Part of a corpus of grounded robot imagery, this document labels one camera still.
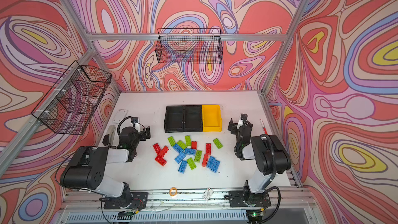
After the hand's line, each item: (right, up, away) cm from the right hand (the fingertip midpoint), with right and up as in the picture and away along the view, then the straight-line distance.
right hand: (240, 122), depth 95 cm
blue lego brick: (-39, -15, -5) cm, 42 cm away
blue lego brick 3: (-37, -19, -9) cm, 42 cm away
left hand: (-60, -2, -1) cm, 60 cm away
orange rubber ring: (-40, -33, -20) cm, 55 cm away
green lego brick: (-14, -13, -2) cm, 19 cm away
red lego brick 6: (-22, -21, -10) cm, 32 cm away
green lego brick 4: (-36, -13, -4) cm, 38 cm away
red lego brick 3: (-47, -21, -9) cm, 53 cm away
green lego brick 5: (-26, -18, -9) cm, 33 cm away
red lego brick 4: (-29, -13, -6) cm, 32 cm away
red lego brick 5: (-20, -15, -5) cm, 26 cm away
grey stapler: (-79, -9, -5) cm, 80 cm away
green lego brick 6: (-30, -22, -11) cm, 39 cm away
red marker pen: (+17, -3, +5) cm, 18 cm away
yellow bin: (-17, +1, +7) cm, 19 cm away
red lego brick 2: (-46, -16, -7) cm, 50 cm away
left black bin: (-43, +1, +12) cm, 45 cm away
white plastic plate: (-80, +4, +10) cm, 81 cm away
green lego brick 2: (-32, -11, -3) cm, 34 cm away
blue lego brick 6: (-15, -23, -13) cm, 30 cm away
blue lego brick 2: (-31, -16, -7) cm, 36 cm away
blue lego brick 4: (-35, -23, -13) cm, 43 cm away
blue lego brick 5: (-18, -23, -7) cm, 30 cm away
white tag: (-22, -33, -21) cm, 44 cm away
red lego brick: (-50, -15, -6) cm, 53 cm away
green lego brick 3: (-43, -11, -2) cm, 44 cm away
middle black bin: (-30, +1, +15) cm, 34 cm away
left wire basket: (-85, +11, -25) cm, 89 cm away
